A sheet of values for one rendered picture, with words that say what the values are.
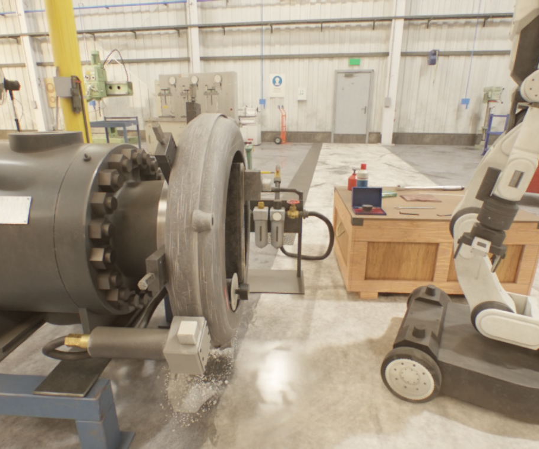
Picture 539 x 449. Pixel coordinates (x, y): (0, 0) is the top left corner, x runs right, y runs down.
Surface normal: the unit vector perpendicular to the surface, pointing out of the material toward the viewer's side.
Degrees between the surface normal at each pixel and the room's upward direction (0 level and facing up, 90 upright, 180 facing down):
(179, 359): 112
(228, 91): 90
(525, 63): 98
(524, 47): 98
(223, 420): 0
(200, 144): 35
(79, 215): 65
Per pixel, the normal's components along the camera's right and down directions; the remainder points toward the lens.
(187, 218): -0.04, -0.10
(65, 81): 0.57, 0.25
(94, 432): -0.06, 0.31
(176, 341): -0.02, -0.76
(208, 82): -0.34, 0.29
